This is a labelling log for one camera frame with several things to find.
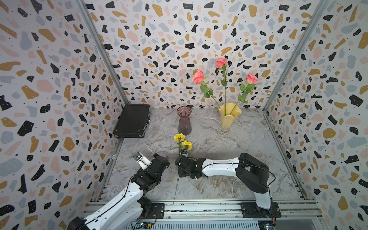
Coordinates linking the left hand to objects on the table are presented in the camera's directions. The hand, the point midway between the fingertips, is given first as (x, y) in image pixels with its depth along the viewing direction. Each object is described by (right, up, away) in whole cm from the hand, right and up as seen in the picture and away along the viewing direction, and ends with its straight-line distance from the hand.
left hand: (155, 159), depth 82 cm
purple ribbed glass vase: (+16, +19, +15) cm, 29 cm away
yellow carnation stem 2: (+18, +6, +13) cm, 23 cm away
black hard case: (-24, +22, +27) cm, 42 cm away
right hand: (+14, -9, +5) cm, 17 cm away
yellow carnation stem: (+12, +10, +17) cm, 23 cm away
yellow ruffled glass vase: (+44, +24, +7) cm, 50 cm away
